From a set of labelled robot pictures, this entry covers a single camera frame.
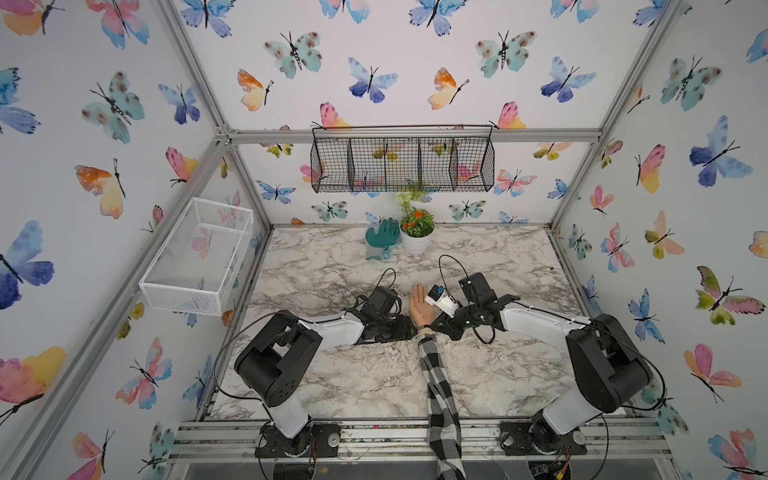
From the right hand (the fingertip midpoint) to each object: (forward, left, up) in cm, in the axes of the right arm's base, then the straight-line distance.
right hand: (437, 322), depth 88 cm
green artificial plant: (+30, +7, +11) cm, 33 cm away
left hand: (-1, +7, -4) cm, 8 cm away
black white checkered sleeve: (-27, -1, 0) cm, 27 cm away
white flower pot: (+30, +6, 0) cm, 30 cm away
